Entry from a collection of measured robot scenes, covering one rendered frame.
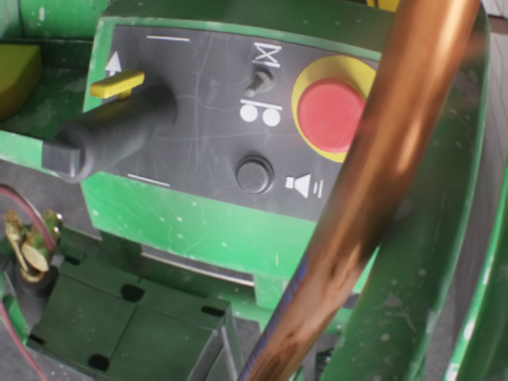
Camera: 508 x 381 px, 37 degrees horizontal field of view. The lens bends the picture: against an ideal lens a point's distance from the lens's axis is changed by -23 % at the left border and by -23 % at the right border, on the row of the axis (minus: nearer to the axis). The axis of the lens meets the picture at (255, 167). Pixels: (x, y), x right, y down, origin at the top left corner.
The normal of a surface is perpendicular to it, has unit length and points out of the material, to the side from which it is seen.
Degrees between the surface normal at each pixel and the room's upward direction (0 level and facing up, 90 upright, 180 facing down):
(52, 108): 0
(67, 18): 90
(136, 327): 0
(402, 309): 9
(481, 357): 27
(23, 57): 0
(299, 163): 58
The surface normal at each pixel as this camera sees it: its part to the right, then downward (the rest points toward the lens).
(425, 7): -0.62, 0.54
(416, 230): -0.22, -0.71
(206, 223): -0.33, 0.69
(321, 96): -0.32, 0.22
